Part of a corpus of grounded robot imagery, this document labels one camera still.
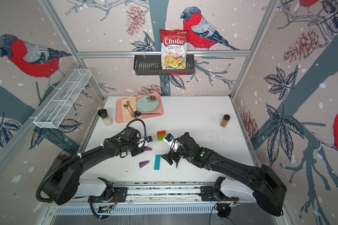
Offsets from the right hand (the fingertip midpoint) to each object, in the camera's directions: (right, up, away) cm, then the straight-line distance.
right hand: (166, 148), depth 78 cm
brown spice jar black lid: (+40, +13, +18) cm, 45 cm away
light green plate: (-18, +26, +37) cm, 49 cm away
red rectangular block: (-4, +5, +20) cm, 21 cm away
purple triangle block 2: (-15, -11, +5) cm, 19 cm away
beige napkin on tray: (-34, +18, +31) cm, 49 cm away
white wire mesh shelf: (-59, +28, 0) cm, 66 cm away
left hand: (-15, 0, +11) cm, 19 cm away
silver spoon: (-36, +25, +36) cm, 57 cm away
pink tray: (-41, +19, +33) cm, 56 cm away
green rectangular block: (-5, +2, +18) cm, 18 cm away
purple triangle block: (-14, -3, +11) cm, 18 cm away
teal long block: (-6, -11, +8) cm, 15 cm away
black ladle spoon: (-24, +19, +30) cm, 43 cm away
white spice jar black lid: (-45, +14, +22) cm, 52 cm away
